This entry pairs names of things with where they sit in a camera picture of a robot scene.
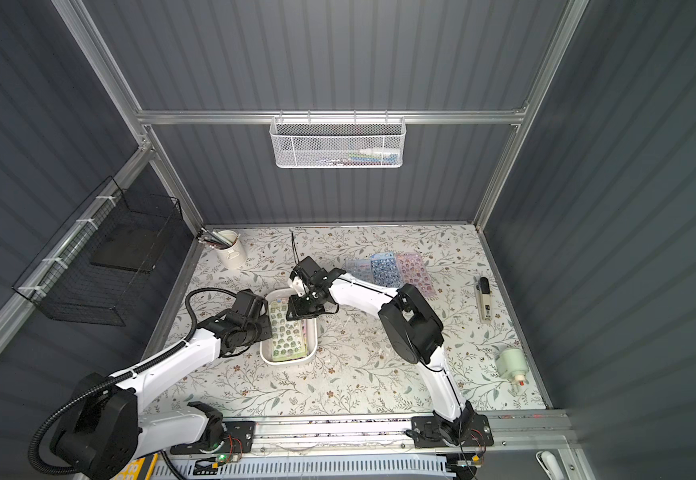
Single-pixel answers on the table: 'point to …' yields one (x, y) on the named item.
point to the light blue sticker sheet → (360, 269)
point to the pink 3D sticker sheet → (412, 271)
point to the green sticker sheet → (290, 338)
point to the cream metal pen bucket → (230, 249)
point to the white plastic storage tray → (266, 346)
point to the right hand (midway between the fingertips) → (292, 315)
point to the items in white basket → (373, 156)
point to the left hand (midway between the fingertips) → (267, 329)
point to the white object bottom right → (550, 465)
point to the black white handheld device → (484, 300)
